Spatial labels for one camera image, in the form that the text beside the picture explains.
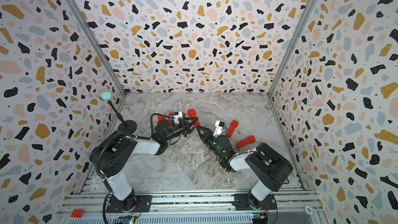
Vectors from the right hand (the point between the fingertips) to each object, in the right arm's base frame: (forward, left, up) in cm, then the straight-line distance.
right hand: (199, 128), depth 80 cm
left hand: (+3, -1, +1) cm, 4 cm away
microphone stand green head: (+10, +49, -15) cm, 52 cm away
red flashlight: (+11, +5, -1) cm, 12 cm away
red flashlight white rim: (+17, +28, -14) cm, 35 cm away
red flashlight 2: (+23, +23, -17) cm, 36 cm away
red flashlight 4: (+3, -30, -17) cm, 35 cm away
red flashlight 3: (+11, -19, -18) cm, 28 cm away
